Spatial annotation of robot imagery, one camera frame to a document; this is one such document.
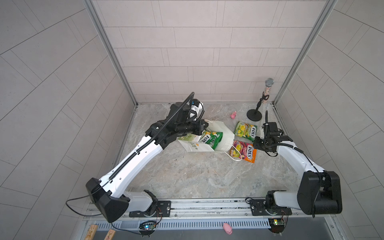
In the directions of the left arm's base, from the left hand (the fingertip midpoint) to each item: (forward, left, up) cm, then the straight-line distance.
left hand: (212, 124), depth 65 cm
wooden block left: (-37, +52, -29) cm, 70 cm away
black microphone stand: (+30, -35, -30) cm, 55 cm away
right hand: (+5, -27, -26) cm, 38 cm away
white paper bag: (+1, +10, -17) cm, 20 cm away
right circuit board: (-34, -30, -32) cm, 56 cm away
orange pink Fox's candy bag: (+2, -23, -30) cm, 38 cm away
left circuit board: (-36, +28, -28) cm, 54 cm away
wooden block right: (-38, +44, -29) cm, 65 cm away
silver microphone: (+31, -35, -2) cm, 47 cm away
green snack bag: (+7, -1, -24) cm, 25 cm away
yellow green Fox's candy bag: (+16, -26, -30) cm, 43 cm away
